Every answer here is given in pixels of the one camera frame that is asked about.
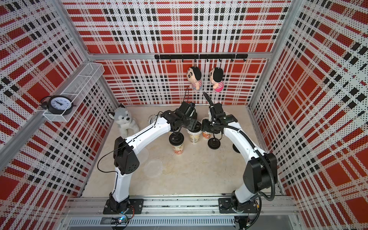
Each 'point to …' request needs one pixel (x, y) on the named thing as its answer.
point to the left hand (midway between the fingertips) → (192, 122)
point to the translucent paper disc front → (153, 167)
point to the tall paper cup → (194, 137)
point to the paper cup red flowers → (206, 135)
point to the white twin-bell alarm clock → (152, 119)
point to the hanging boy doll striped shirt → (194, 75)
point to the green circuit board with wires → (120, 220)
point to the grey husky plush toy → (122, 117)
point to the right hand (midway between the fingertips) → (206, 127)
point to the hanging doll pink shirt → (216, 76)
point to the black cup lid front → (235, 149)
